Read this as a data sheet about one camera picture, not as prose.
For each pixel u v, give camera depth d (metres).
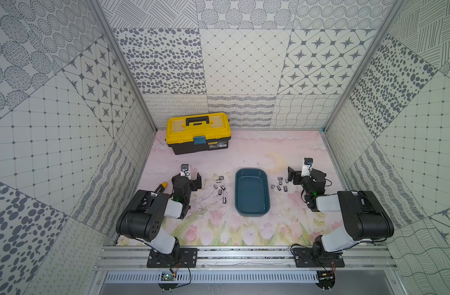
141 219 0.46
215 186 0.95
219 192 0.93
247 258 0.76
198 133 0.98
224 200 0.90
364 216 0.46
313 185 0.73
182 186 0.72
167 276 0.72
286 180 0.90
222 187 0.95
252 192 0.93
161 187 0.93
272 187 0.95
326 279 0.73
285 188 0.93
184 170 0.80
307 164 0.81
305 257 0.74
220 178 0.98
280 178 0.98
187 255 0.75
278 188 0.93
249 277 0.70
